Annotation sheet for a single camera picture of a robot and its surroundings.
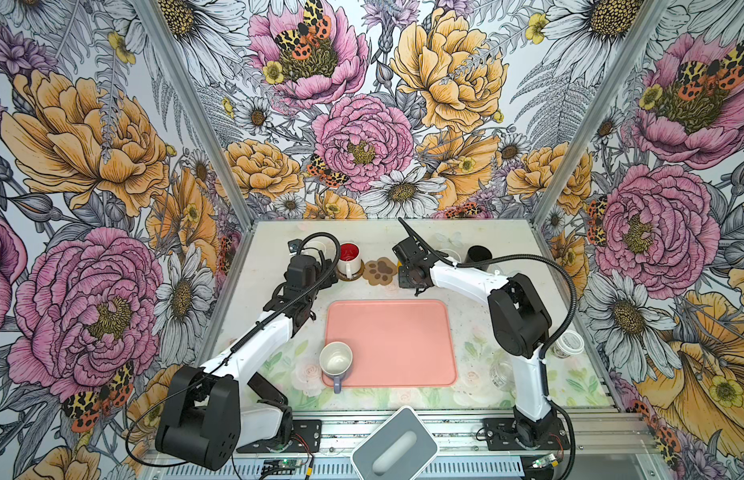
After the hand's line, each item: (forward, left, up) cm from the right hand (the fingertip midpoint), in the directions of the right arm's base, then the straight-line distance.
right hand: (412, 285), depth 98 cm
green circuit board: (-46, +35, -5) cm, 58 cm away
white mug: (+8, -14, +4) cm, 16 cm away
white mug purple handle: (-22, +23, -3) cm, 32 cm away
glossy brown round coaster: (+7, +19, -4) cm, 20 cm away
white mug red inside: (+9, +20, +3) cm, 23 cm away
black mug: (+8, -22, +5) cm, 24 cm away
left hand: (-2, +28, +11) cm, 30 cm away
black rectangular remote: (-29, +42, -4) cm, 51 cm away
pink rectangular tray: (-16, +7, -6) cm, 19 cm away
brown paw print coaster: (+8, +10, -4) cm, 14 cm away
